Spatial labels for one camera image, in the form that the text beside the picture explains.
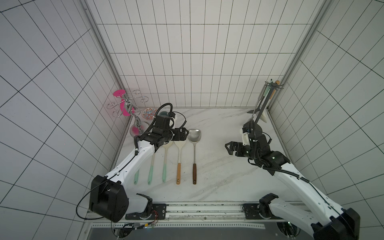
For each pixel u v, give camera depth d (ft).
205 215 2.38
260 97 2.82
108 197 1.30
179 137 2.33
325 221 1.30
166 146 3.19
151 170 2.86
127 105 2.80
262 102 2.94
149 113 3.73
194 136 3.31
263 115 3.09
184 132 2.39
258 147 1.87
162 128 2.01
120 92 2.95
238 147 2.21
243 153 2.21
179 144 3.18
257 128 3.48
